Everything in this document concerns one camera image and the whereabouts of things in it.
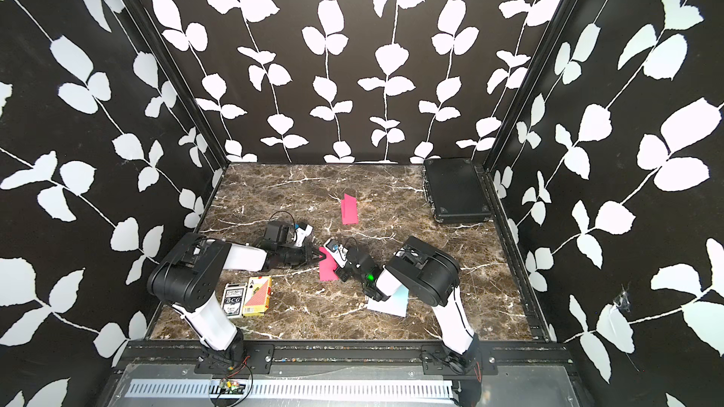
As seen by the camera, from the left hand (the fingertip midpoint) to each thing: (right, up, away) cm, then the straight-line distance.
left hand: (326, 253), depth 93 cm
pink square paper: (+6, +13, +13) cm, 20 cm away
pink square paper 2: (0, -4, -2) cm, 4 cm away
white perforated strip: (-5, -30, -23) cm, 38 cm away
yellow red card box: (-20, -12, -9) cm, 25 cm away
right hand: (+2, +1, +1) cm, 2 cm away
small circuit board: (-22, -29, -22) cm, 43 cm away
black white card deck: (-26, -11, -11) cm, 30 cm away
